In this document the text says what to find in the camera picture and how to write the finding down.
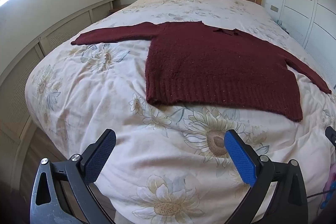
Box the wooden nightstand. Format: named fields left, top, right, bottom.
left=110, top=4, right=131, bottom=14

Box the low slatted wall cabinet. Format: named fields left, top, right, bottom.
left=0, top=0, right=122, bottom=188

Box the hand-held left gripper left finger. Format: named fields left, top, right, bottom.
left=30, top=129, right=117, bottom=224

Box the pink cloth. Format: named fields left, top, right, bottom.
left=323, top=162, right=336, bottom=202

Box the black cable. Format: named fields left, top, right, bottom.
left=306, top=189, right=331, bottom=199

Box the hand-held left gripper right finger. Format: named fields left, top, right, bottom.
left=224, top=129, right=308, bottom=224

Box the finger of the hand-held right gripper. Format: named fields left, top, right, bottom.
left=325, top=126, right=336, bottom=147

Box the floral white duvet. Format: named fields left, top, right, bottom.
left=25, top=0, right=336, bottom=224

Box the maroon knit sweater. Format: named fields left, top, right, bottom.
left=70, top=21, right=332, bottom=123

